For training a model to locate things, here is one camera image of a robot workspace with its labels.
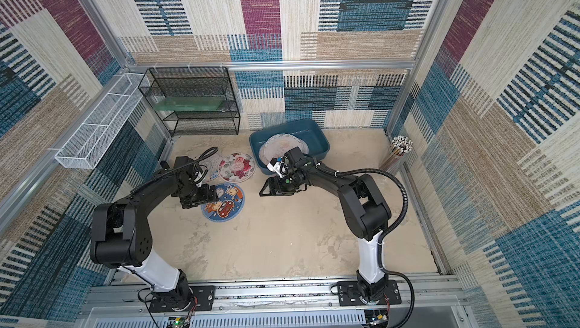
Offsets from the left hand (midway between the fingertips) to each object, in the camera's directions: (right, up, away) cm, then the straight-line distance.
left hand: (209, 200), depth 92 cm
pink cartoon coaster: (+25, +22, +19) cm, 39 cm away
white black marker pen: (-24, +14, +10) cm, 29 cm away
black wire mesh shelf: (-8, +41, +5) cm, 42 cm away
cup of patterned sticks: (+76, +21, -3) cm, 79 cm away
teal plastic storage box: (+40, +31, +27) cm, 58 cm away
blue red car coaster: (+8, -2, +2) cm, 8 cm away
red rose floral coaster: (+7, +12, +15) cm, 21 cm away
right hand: (+26, +3, -4) cm, 26 cm away
